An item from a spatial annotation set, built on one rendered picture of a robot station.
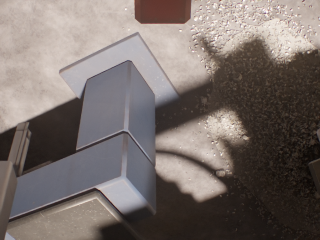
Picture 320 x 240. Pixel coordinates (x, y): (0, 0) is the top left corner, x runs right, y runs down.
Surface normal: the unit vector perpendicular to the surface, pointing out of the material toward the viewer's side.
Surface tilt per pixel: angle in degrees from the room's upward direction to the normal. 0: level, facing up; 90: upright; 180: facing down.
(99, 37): 0
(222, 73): 3
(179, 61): 0
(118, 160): 90
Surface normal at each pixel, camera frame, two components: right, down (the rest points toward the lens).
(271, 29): 0.02, 0.64
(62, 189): -0.47, -0.66
